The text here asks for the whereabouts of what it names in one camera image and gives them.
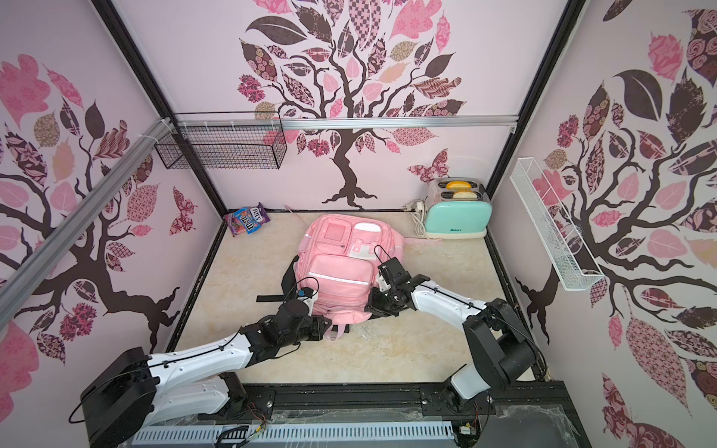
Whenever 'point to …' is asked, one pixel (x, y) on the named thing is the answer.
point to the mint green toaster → (458, 209)
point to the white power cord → (417, 211)
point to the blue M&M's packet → (245, 214)
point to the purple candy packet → (259, 214)
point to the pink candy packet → (233, 224)
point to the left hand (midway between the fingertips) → (330, 329)
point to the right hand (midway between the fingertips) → (366, 312)
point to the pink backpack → (340, 254)
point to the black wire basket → (226, 148)
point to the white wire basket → (570, 257)
